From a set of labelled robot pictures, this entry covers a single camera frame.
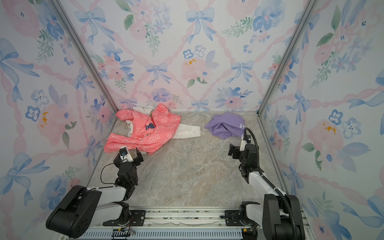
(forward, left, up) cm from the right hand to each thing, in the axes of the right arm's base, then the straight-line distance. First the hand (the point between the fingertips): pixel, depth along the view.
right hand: (238, 144), depth 89 cm
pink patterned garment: (+10, +57, -1) cm, 58 cm away
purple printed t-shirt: (+18, +4, -5) cm, 19 cm away
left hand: (-6, +63, +2) cm, 63 cm away
